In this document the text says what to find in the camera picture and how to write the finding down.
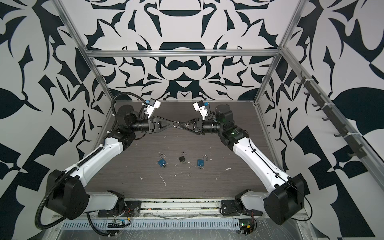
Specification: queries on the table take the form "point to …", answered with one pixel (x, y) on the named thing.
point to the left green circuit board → (117, 223)
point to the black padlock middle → (182, 158)
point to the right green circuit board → (245, 228)
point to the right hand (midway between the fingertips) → (182, 128)
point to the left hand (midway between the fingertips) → (174, 121)
